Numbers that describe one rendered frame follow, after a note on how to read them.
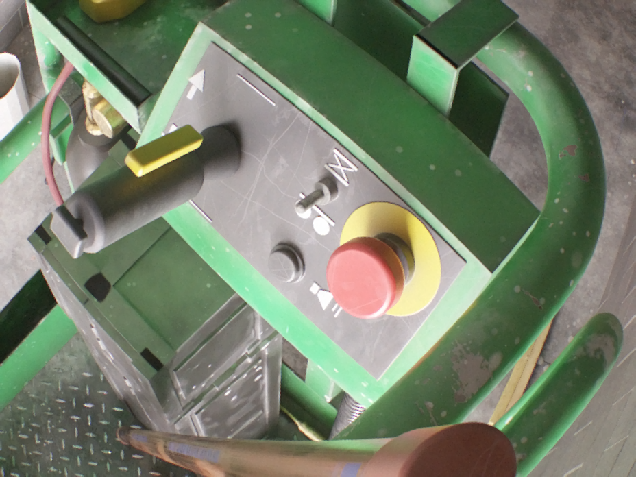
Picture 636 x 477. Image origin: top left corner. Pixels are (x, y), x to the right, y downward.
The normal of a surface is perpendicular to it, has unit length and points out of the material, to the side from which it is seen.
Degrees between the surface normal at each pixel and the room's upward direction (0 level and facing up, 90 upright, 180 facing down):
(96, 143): 15
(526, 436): 9
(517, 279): 27
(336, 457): 74
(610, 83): 0
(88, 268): 0
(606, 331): 36
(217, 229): 58
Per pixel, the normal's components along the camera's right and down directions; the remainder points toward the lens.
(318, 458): -0.80, -0.60
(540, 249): -0.29, -0.64
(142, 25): 0.04, -0.39
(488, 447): 0.23, -0.19
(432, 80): -0.70, 0.65
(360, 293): -0.58, 0.33
